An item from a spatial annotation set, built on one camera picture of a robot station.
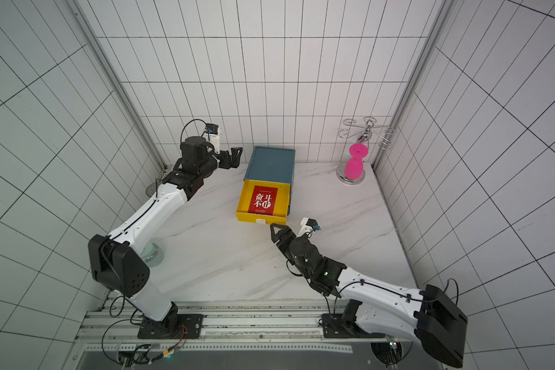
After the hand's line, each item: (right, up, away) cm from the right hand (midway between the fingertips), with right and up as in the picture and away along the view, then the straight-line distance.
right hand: (271, 225), depth 76 cm
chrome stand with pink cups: (+36, +20, +27) cm, 49 cm away
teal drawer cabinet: (0, +22, +15) cm, 27 cm away
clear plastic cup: (-52, +12, +18) cm, 56 cm away
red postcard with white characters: (-4, +8, +11) cm, 14 cm away
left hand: (-16, +26, +5) cm, 31 cm away
